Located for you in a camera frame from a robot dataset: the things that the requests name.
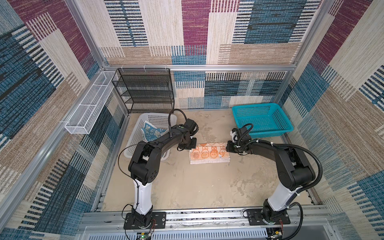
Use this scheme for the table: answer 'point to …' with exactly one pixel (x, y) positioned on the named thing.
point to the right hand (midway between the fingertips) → (227, 149)
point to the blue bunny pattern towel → (150, 132)
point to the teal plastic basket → (268, 120)
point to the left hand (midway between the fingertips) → (192, 145)
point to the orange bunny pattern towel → (209, 153)
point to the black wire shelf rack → (145, 90)
